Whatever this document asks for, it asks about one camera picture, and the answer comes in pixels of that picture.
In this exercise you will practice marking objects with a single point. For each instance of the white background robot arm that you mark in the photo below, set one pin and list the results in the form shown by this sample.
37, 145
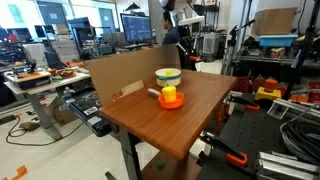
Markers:
188, 20

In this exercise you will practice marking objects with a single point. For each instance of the brown cardboard panel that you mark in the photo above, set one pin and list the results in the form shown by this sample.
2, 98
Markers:
126, 75

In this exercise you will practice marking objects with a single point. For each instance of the person in dark shirt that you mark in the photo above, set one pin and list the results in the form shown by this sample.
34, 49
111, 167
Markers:
170, 31

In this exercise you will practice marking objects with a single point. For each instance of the large cardboard box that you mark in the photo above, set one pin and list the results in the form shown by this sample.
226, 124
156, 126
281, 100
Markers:
275, 20

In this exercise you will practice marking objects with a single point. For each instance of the blue plastic bin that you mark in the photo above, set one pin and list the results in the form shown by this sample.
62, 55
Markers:
277, 40

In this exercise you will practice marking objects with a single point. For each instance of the small green ball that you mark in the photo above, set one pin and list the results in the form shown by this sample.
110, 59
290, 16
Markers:
160, 165

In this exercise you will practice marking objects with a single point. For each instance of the white bowl with teal stripe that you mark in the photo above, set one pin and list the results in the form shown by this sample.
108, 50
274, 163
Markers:
168, 78

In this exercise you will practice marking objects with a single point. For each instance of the black equipment case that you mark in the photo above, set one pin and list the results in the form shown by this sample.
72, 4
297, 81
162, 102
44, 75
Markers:
88, 111

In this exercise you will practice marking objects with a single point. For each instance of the red bowl with toys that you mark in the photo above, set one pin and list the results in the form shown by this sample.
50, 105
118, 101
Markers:
65, 73

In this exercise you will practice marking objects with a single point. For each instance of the white office desk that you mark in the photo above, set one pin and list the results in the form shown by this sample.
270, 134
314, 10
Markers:
40, 90

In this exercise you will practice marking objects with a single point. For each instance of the small grey metal object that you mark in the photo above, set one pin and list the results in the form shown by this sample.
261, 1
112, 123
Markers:
154, 91

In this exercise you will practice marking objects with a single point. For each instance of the black tripod stand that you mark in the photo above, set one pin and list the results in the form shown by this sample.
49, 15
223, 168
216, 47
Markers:
235, 46

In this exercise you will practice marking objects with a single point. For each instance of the yellow emergency stop button box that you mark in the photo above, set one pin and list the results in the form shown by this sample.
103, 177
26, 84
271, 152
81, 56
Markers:
268, 90

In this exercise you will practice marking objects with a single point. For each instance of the cardboard box under desk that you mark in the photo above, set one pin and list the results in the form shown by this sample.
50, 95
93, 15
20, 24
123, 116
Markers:
61, 111

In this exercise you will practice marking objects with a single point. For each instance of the black perforated breadboard plate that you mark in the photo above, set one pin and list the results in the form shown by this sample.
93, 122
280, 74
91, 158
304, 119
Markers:
260, 133

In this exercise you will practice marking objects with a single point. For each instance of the aluminium extrusion bars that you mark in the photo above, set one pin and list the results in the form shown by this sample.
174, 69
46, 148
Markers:
286, 166

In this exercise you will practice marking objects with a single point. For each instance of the orange black bar clamp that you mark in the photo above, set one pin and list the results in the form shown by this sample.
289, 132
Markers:
226, 150
245, 102

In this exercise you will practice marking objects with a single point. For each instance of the computer monitor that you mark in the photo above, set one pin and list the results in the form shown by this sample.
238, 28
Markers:
136, 28

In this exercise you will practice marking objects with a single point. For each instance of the small yellow toy in bowl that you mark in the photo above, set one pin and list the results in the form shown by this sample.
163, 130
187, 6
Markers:
169, 72

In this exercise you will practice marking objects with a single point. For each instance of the yellow toy bell pepper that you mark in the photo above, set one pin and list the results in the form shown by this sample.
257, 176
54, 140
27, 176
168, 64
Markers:
169, 93

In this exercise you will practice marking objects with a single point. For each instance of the black device with orange top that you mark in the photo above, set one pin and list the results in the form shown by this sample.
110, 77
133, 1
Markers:
33, 80

